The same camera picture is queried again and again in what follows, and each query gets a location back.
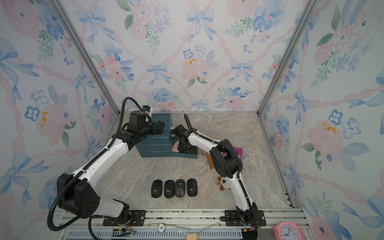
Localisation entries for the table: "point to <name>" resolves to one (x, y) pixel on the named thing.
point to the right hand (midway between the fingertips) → (186, 149)
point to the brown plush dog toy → (224, 183)
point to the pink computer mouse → (174, 148)
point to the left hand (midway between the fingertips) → (157, 123)
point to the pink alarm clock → (288, 231)
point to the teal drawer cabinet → (158, 145)
